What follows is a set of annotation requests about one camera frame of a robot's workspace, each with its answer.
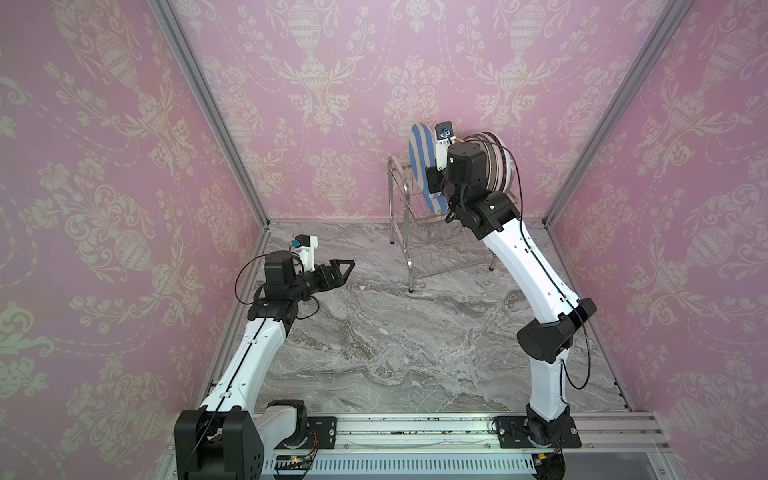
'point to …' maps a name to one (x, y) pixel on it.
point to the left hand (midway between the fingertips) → (345, 267)
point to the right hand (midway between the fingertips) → (445, 155)
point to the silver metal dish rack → (427, 240)
